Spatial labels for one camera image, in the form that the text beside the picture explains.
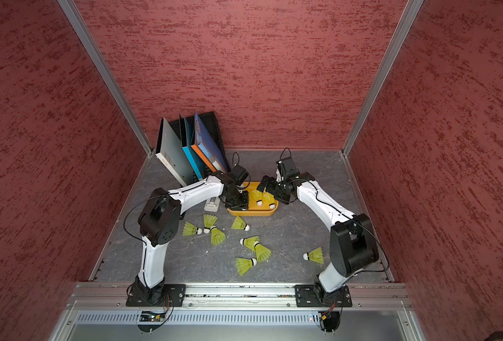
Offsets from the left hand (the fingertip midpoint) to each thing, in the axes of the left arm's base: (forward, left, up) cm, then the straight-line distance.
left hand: (245, 210), depth 91 cm
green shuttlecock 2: (+7, -11, -2) cm, 14 cm away
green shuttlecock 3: (-5, +16, -1) cm, 16 cm away
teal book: (+15, +21, +13) cm, 29 cm away
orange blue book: (+16, +17, +24) cm, 34 cm away
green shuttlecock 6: (-14, -2, -1) cm, 14 cm away
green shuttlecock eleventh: (-18, -28, -1) cm, 34 cm away
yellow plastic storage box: (+1, -4, -1) cm, 4 cm away
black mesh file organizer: (+41, +19, +19) cm, 49 cm away
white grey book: (+22, +34, +14) cm, 43 cm away
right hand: (+3, -9, +8) cm, 12 cm away
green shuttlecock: (+8, -6, -1) cm, 10 cm away
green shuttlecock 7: (-17, -8, -3) cm, 19 cm away
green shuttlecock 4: (-10, +12, -3) cm, 16 cm away
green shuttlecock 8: (-23, -1, -1) cm, 23 cm away
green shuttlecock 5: (-6, +2, -1) cm, 7 cm away
